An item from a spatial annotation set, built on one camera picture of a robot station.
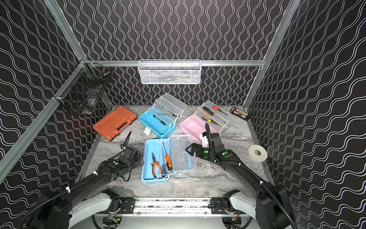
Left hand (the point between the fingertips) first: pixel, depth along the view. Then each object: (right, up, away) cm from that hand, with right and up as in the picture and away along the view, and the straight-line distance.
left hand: (135, 158), depth 86 cm
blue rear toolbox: (+14, +28, +21) cm, 37 cm away
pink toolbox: (+37, +19, +19) cm, 45 cm away
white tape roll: (+78, +2, +9) cm, 78 cm away
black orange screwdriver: (+47, +30, +15) cm, 57 cm away
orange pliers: (+11, -5, +2) cm, 12 cm away
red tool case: (-23, +21, +17) cm, 35 cm away
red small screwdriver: (+54, +32, +18) cm, 65 cm away
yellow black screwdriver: (+48, +23, +15) cm, 55 cm away
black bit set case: (+74, +29, +28) cm, 84 cm away
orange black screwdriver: (+21, -1, -6) cm, 22 cm away
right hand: (+34, +6, -4) cm, 35 cm away
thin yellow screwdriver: (+21, +27, +17) cm, 39 cm away
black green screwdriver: (+12, +22, +22) cm, 33 cm away
